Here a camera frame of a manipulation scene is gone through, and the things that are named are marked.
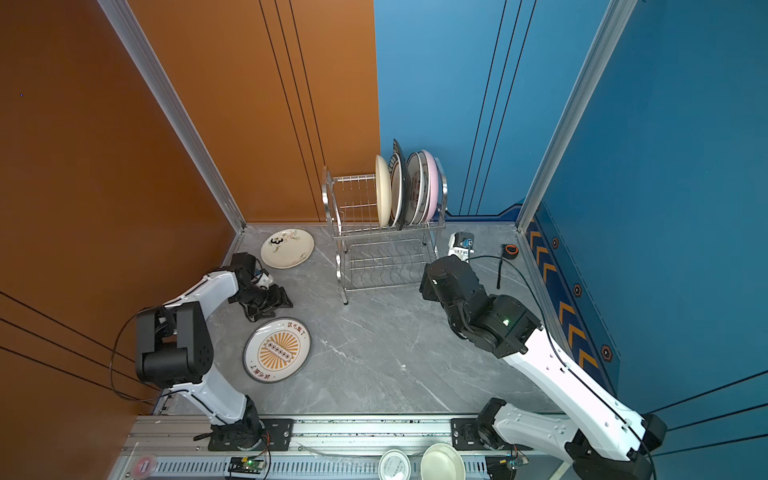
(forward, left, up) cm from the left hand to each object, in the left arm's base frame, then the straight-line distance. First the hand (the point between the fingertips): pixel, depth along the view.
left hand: (283, 305), depth 93 cm
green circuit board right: (-39, -63, -3) cm, 74 cm away
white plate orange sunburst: (-13, 0, -3) cm, 13 cm away
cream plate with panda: (+27, +7, -4) cm, 28 cm away
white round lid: (-40, -35, +3) cm, 54 cm away
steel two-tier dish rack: (+21, -26, -1) cm, 33 cm away
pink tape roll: (-41, +24, -5) cm, 48 cm away
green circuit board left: (-40, 0, -5) cm, 41 cm away
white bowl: (-39, -47, -3) cm, 61 cm away
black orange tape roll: (+23, -76, 0) cm, 80 cm away
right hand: (-7, -43, +29) cm, 52 cm away
